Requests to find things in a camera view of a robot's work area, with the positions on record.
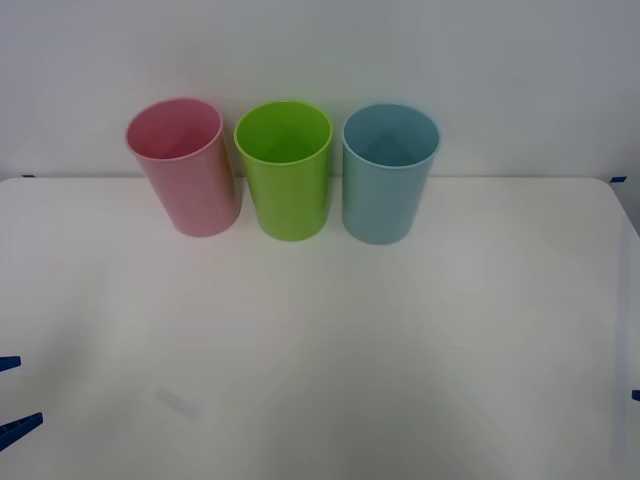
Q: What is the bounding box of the pink plastic bin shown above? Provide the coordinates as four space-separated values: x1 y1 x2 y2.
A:
123 96 242 238

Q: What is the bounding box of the pale blue plastic bin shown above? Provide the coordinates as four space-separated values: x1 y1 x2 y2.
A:
341 101 442 246

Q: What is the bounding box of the green plastic bin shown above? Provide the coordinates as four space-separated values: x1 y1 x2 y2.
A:
233 99 334 243

